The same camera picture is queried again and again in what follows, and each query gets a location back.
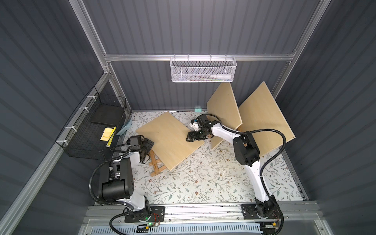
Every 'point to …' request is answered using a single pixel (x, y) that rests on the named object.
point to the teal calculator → (125, 128)
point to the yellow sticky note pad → (106, 134)
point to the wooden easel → (156, 169)
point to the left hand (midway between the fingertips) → (151, 145)
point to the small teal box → (198, 109)
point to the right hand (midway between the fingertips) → (192, 138)
